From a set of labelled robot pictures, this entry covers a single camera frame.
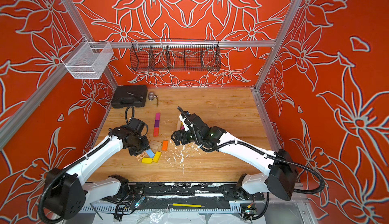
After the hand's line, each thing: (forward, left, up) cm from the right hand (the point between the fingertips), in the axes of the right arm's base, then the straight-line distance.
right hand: (177, 133), depth 74 cm
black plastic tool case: (+35, +41, -12) cm, 55 cm away
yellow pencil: (-28, -6, -19) cm, 34 cm away
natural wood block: (+15, +2, -18) cm, 23 cm away
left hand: (-2, +17, -12) cm, 21 cm away
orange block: (+2, +10, -19) cm, 22 cm away
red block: (+11, +16, -18) cm, 27 cm away
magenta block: (+23, +18, -18) cm, 34 cm away
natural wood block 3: (0, +15, -16) cm, 22 cm away
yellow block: (-6, +12, -17) cm, 22 cm away
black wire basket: (+51, +5, +12) cm, 52 cm away
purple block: (+16, +17, -17) cm, 29 cm away
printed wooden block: (-7, +23, -17) cm, 29 cm away
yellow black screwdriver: (-32, +36, -18) cm, 51 cm away
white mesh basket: (+42, +58, +15) cm, 73 cm away
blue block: (-4, +17, -17) cm, 24 cm away
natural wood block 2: (+2, +15, -17) cm, 23 cm away
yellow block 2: (-8, +18, -18) cm, 27 cm away
